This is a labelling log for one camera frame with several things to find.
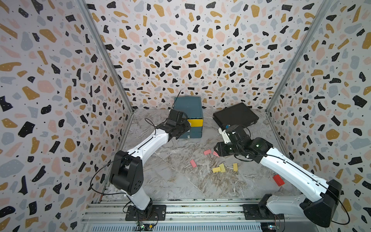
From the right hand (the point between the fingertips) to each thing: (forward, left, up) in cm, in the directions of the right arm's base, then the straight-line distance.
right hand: (216, 148), depth 75 cm
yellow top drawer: (+19, +11, -2) cm, 22 cm away
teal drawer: (+19, +11, -9) cm, 24 cm away
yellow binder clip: (-3, -2, -20) cm, 21 cm away
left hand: (+17, +13, -1) cm, 22 cm away
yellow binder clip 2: (0, -14, -21) cm, 25 cm away
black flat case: (+41, -22, -17) cm, 50 cm away
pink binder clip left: (+1, +13, -21) cm, 24 cm away
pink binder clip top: (+10, +4, -22) cm, 24 cm away
